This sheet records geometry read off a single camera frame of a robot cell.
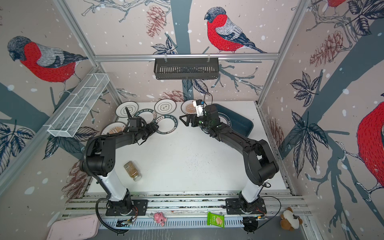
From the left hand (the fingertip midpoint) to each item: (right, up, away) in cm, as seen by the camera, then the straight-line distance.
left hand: (155, 127), depth 99 cm
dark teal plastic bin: (+59, +2, +8) cm, 60 cm away
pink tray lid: (-26, -43, -32) cm, 60 cm away
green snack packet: (+37, -41, -29) cm, 63 cm away
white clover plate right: (+2, +16, +21) cm, 26 cm away
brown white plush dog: (+72, -41, -31) cm, 88 cm away
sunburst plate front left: (-32, -1, +8) cm, 33 cm away
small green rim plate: (-9, +9, +16) cm, 20 cm away
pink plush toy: (+10, -40, -30) cm, 51 cm away
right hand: (+21, +6, -14) cm, 26 cm away
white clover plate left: (-33, +12, +19) cm, 40 cm away
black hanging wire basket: (+21, +43, +8) cm, 48 cm away
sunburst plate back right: (+21, +15, +19) cm, 32 cm away
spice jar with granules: (-8, -22, -17) cm, 29 cm away
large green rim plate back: (+7, +1, +9) cm, 12 cm away
